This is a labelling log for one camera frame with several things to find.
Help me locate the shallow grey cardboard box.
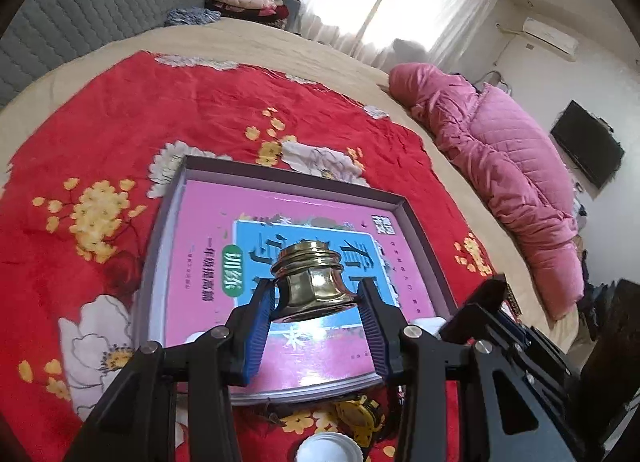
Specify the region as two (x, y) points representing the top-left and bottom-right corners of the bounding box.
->
(131, 154), (458, 408)

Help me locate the blue patterned cloth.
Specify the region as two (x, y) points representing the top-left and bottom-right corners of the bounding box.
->
(165, 7), (221, 28)

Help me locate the beige bed sheet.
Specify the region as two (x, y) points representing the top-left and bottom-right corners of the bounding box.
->
(0, 17), (581, 353)

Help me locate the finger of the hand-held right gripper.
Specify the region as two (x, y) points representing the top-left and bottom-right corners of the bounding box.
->
(500, 311), (587, 418)
(442, 279), (592, 454)

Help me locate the white earbuds case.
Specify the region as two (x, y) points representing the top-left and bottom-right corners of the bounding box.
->
(415, 317), (448, 340)

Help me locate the black television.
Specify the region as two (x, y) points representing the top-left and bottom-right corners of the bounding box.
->
(550, 99), (626, 190)

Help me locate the white curtain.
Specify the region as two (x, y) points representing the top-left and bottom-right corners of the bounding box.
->
(290, 0), (506, 70)

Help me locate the white air conditioner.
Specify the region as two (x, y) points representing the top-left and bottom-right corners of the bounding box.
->
(520, 17), (580, 60)

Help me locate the grey cloth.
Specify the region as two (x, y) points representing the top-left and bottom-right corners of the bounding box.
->
(392, 39), (431, 65)

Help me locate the grey quilted headboard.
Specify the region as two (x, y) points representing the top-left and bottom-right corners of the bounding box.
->
(0, 0), (213, 108)

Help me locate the pink quilted duvet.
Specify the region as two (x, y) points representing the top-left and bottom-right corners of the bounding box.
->
(387, 62), (586, 333)

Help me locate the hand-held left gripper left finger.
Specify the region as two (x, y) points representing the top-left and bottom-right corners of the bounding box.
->
(62, 284), (278, 462)

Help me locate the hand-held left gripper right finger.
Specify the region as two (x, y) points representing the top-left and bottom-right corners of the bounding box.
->
(357, 278), (571, 462)

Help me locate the small glass jar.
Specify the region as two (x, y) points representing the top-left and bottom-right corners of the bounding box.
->
(270, 239), (357, 323)

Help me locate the white ribbed screw cap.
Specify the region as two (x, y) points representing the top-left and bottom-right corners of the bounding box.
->
(295, 432), (363, 462)

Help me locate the pink book with blue panel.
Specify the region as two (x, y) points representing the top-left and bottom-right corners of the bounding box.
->
(150, 179), (436, 400)

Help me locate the yellow black tape measure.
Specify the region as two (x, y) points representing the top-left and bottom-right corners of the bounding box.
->
(334, 394), (386, 448)

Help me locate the red floral blanket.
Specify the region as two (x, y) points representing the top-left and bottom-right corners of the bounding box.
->
(0, 49), (501, 462)

